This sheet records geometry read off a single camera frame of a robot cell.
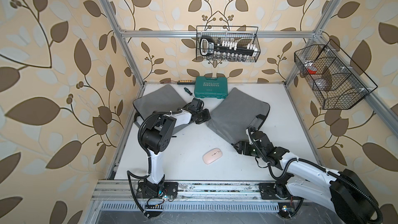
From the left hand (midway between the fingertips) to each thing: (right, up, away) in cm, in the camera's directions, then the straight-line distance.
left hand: (209, 114), depth 98 cm
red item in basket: (+54, +25, -17) cm, 62 cm away
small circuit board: (+35, -42, -27) cm, 61 cm away
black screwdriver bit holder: (-17, +23, +23) cm, 36 cm away
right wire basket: (+60, +18, -25) cm, 68 cm away
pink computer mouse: (+1, -21, -14) cm, 25 cm away
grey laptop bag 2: (+14, -3, -1) cm, 14 cm away
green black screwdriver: (-16, +16, +17) cm, 28 cm away
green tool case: (+2, +18, +15) cm, 23 cm away
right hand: (+17, -17, -12) cm, 27 cm away
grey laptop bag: (-32, +10, +10) cm, 35 cm away
